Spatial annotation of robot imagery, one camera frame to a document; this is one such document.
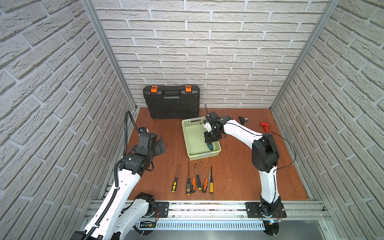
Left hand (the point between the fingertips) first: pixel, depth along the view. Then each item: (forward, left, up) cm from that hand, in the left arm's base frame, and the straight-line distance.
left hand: (154, 143), depth 75 cm
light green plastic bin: (+9, -23, -22) cm, 33 cm away
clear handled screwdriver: (-14, -29, -19) cm, 38 cm away
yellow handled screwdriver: (-16, -30, -19) cm, 39 cm away
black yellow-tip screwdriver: (-16, -23, -19) cm, 34 cm away
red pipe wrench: (+23, -75, -17) cm, 80 cm away
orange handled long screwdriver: (-18, -26, -18) cm, 37 cm away
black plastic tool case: (+33, -8, -1) cm, 34 cm away
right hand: (+10, -30, -13) cm, 34 cm away
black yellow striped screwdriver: (-16, -17, -19) cm, 30 cm away
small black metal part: (+29, -59, -18) cm, 68 cm away
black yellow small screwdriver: (-15, -10, -19) cm, 26 cm away
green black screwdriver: (+4, -31, -13) cm, 34 cm away
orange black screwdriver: (-18, -20, -18) cm, 33 cm away
